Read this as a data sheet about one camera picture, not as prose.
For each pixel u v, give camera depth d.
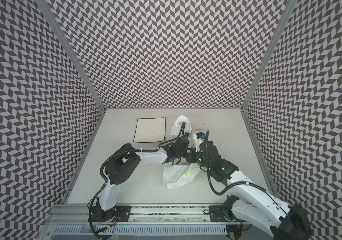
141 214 0.74
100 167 0.48
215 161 0.57
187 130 0.84
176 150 0.73
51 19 0.75
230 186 0.49
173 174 0.74
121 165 0.51
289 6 0.67
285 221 0.39
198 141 0.68
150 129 1.06
